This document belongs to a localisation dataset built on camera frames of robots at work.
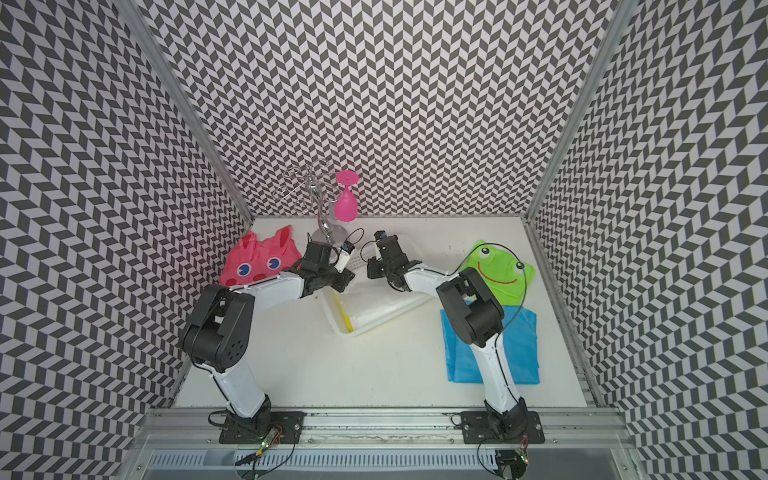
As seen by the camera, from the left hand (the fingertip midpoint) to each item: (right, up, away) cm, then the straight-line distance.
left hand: (348, 274), depth 97 cm
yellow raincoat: (+1, -13, -9) cm, 15 cm away
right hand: (+7, +3, +3) cm, 8 cm away
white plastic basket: (+8, -8, -11) cm, 15 cm away
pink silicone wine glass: (-2, +23, +2) cm, 23 cm away
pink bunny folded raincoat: (-35, +4, +6) cm, 36 cm away
